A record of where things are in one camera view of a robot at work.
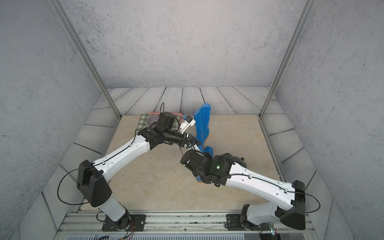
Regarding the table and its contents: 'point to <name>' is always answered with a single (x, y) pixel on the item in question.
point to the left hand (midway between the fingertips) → (200, 144)
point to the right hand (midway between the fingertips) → (198, 159)
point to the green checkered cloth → (142, 123)
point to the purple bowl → (151, 118)
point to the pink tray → (158, 113)
